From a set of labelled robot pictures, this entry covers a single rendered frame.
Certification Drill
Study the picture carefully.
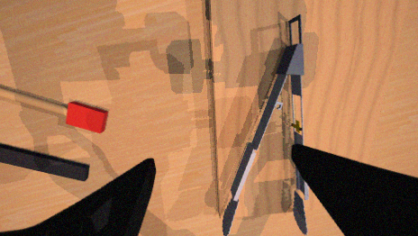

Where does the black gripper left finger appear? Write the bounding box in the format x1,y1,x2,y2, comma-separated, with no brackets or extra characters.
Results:
0,158,156,236

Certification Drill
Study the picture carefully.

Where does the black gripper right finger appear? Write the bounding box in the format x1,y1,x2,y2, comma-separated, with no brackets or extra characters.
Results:
291,144,418,236

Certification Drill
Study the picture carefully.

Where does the light brown wooden board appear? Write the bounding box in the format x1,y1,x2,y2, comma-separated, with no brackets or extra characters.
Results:
208,0,410,218

